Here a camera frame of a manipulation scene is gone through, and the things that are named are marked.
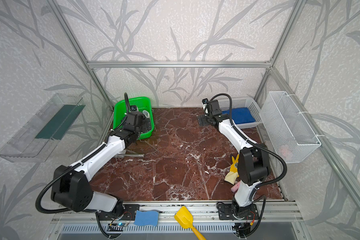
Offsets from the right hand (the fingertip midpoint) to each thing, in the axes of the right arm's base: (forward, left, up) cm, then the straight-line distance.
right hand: (208, 112), depth 92 cm
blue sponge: (-54, +31, -17) cm, 64 cm away
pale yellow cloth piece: (-35, -12, -18) cm, 41 cm away
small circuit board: (-57, +46, -18) cm, 75 cm away
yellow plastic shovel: (-54, +14, -16) cm, 58 cm away
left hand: (-7, +39, +3) cm, 40 cm away
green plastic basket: (+20, +48, -12) cm, 53 cm away
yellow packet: (-29, -14, -16) cm, 36 cm away
